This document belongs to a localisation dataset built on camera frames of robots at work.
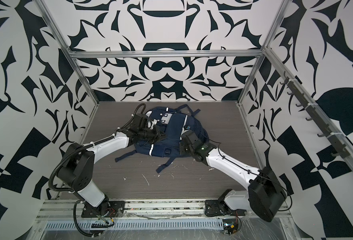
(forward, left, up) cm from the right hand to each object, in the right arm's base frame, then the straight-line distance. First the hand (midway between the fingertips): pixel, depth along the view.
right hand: (182, 143), depth 84 cm
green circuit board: (-37, -21, -14) cm, 45 cm away
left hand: (+5, +7, +4) cm, 9 cm away
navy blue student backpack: (+15, +4, -1) cm, 16 cm away
